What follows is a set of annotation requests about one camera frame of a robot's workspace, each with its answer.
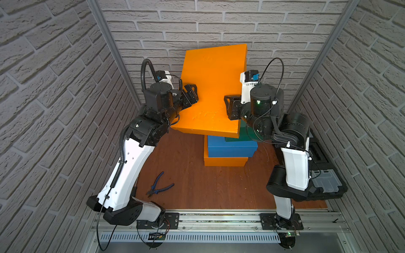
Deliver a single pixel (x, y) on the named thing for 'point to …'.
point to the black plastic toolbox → (325, 182)
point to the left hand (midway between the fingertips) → (195, 86)
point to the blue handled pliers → (153, 190)
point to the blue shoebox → (218, 147)
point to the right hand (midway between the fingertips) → (229, 99)
